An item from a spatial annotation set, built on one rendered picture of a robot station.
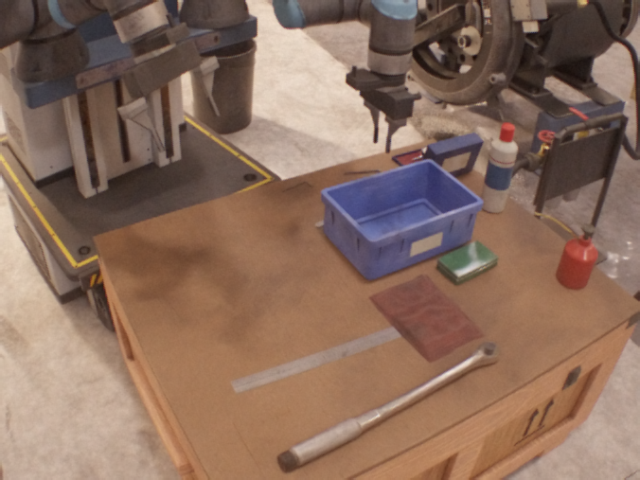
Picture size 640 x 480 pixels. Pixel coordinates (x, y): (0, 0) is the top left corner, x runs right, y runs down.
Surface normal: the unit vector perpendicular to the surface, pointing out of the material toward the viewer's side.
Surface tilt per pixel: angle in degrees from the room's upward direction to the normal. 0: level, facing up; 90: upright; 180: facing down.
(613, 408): 0
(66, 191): 0
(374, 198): 90
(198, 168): 0
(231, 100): 93
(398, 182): 90
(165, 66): 67
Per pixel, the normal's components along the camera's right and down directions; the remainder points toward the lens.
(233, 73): 0.44, 0.60
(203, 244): 0.05, -0.79
